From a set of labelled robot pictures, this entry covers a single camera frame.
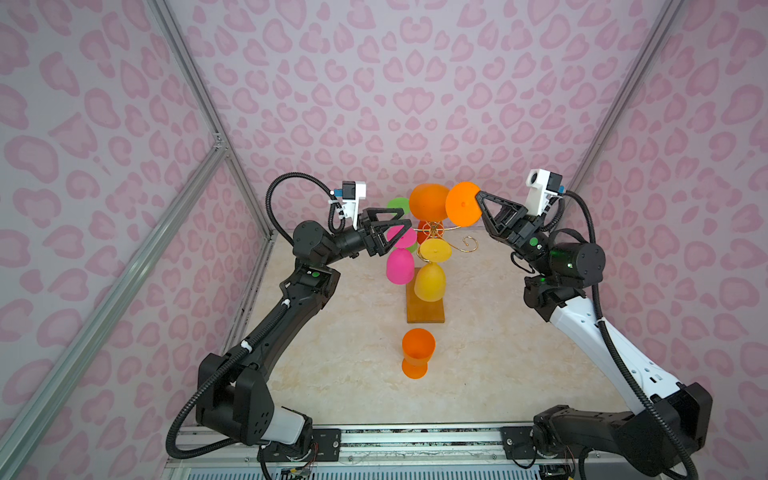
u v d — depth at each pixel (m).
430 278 0.74
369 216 0.63
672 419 0.38
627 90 0.82
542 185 0.50
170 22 0.70
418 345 0.77
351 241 0.59
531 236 0.51
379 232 0.55
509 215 0.51
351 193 0.57
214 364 0.42
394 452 0.72
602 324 0.47
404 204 0.64
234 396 0.41
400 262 0.80
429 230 0.78
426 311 0.96
